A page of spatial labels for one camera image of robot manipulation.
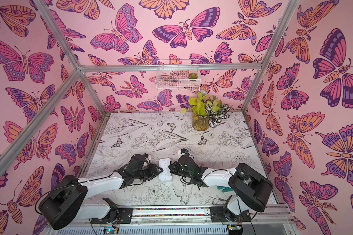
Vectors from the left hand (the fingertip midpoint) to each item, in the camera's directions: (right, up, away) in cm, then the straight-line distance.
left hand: (163, 170), depth 85 cm
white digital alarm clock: (+2, -2, -2) cm, 3 cm away
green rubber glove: (+36, -9, -4) cm, 37 cm away
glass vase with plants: (+26, +35, +1) cm, 43 cm away
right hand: (+3, +3, -1) cm, 4 cm away
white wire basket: (+8, +59, +11) cm, 61 cm away
